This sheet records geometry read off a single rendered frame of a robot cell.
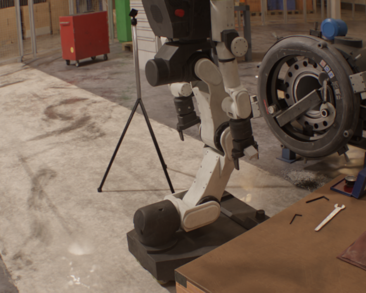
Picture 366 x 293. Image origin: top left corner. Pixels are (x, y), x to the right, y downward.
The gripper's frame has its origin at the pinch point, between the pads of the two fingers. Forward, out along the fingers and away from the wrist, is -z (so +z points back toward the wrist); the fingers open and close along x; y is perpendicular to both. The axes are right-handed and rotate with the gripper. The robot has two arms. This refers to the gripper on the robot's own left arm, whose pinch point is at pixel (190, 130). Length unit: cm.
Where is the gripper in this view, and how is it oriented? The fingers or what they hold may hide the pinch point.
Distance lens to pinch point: 230.0
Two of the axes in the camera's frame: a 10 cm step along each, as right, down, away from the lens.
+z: -2.3, -8.6, -4.5
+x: 8.4, -4.1, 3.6
